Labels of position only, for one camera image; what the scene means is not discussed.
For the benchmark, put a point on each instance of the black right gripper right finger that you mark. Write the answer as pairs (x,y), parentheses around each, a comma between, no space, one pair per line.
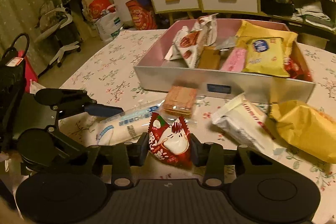
(211,156)

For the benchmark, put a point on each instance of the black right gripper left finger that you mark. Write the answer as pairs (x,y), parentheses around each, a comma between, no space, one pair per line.
(124,156)

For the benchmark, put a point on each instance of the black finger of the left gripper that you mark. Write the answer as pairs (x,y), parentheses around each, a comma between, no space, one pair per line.
(100,110)

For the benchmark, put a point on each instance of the red and white snack packet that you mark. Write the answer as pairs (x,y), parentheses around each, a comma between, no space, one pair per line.
(170,143)

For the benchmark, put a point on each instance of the yellow cracker snack bag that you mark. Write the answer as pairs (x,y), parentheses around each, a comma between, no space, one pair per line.
(267,56)

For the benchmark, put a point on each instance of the white blue tube snack pack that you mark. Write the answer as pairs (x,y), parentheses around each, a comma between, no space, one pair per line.
(126,126)

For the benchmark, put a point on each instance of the white wrapped snack pack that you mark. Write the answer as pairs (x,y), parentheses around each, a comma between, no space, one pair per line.
(248,125)

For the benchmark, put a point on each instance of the brown cracker stack pack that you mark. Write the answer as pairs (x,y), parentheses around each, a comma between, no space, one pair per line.
(180,101)

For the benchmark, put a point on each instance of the white plastic shopping bag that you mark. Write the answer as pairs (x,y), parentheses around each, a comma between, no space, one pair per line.
(109,24)

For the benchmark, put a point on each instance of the large yellow snack bag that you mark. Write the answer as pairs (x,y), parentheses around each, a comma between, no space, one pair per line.
(305,128)

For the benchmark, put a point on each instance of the pink wafer pack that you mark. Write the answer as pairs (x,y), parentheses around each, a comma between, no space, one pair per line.
(235,61)

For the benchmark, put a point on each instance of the brown biscuit pack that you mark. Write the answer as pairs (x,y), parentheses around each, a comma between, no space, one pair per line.
(210,59)

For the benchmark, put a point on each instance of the red orange gift bag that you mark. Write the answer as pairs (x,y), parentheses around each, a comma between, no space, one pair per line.
(143,17)

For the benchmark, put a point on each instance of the white red nut snack bag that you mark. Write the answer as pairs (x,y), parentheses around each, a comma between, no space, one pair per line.
(189,44)

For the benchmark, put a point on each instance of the red snack packet in box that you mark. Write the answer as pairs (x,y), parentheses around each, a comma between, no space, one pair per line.
(296,72)

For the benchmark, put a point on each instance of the yellow chip bag in box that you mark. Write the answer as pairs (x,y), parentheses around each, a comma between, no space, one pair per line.
(248,31)

